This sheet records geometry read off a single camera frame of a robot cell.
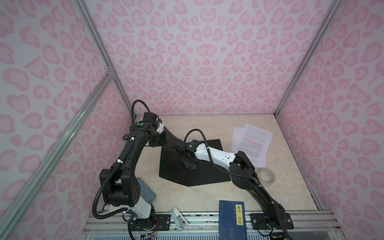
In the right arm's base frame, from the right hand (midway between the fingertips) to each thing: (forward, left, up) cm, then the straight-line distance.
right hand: (191, 160), depth 92 cm
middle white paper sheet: (+26, -35, -5) cm, 44 cm away
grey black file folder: (-8, +9, +8) cm, 14 cm away
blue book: (-31, -22, -2) cm, 38 cm away
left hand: (+5, +13, +15) cm, 21 cm away
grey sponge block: (-18, +24, 0) cm, 30 cm away
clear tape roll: (-8, -45, -3) cm, 46 cm away
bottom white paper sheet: (+18, -30, -3) cm, 35 cm away
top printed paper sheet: (+16, -43, -4) cm, 47 cm away
